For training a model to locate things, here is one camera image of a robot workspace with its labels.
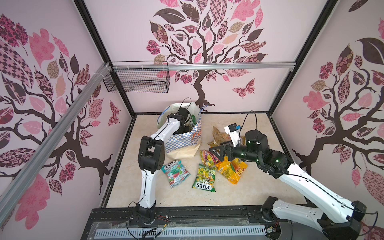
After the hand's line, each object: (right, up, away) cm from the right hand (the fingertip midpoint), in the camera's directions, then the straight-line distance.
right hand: (216, 145), depth 65 cm
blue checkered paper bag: (-17, -2, +18) cm, 25 cm away
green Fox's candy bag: (-4, -21, +16) cm, 26 cm away
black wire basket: (-68, +46, +56) cm, 100 cm away
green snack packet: (-11, +12, +33) cm, 37 cm away
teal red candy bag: (-21, -18, +20) cm, 34 cm away
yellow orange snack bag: (+12, -17, +18) cm, 27 cm away
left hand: (-18, +3, +32) cm, 37 cm away
